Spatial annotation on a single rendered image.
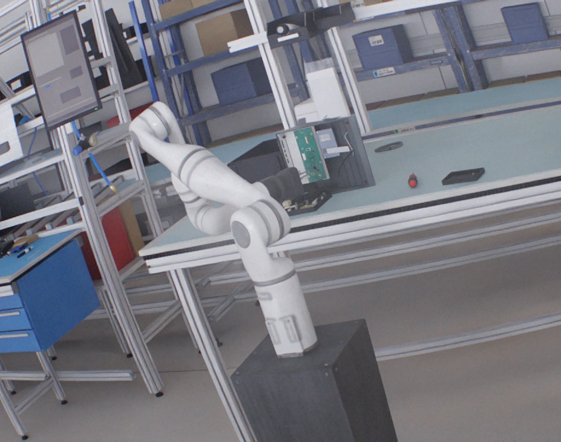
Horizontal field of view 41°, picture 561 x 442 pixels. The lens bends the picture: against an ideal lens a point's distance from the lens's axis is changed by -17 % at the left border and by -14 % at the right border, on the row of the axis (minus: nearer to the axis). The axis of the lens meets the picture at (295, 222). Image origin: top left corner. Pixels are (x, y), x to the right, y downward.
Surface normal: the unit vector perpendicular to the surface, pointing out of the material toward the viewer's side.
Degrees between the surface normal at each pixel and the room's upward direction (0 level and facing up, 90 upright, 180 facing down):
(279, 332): 90
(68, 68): 101
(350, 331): 0
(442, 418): 0
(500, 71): 90
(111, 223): 90
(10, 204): 90
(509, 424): 0
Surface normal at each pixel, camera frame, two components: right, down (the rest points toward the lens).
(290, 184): 0.54, 0.04
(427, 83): -0.35, 0.32
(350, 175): -0.66, 0.36
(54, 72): 0.11, 0.40
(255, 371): -0.29, -0.93
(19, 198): 0.89, -0.18
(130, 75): -0.52, 0.53
